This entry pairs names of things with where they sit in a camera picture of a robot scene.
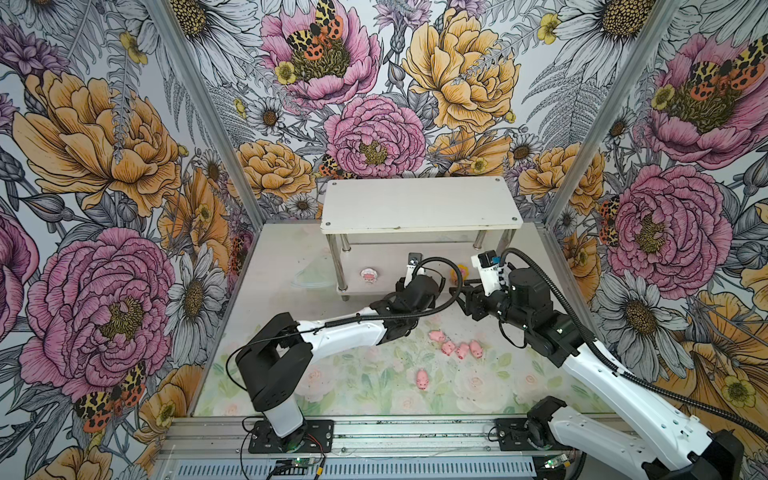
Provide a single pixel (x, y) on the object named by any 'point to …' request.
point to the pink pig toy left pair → (447, 347)
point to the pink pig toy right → (476, 349)
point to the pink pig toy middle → (461, 350)
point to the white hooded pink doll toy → (369, 275)
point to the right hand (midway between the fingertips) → (460, 295)
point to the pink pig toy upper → (437, 335)
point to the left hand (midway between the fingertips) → (421, 284)
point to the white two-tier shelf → (442, 223)
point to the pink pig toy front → (422, 379)
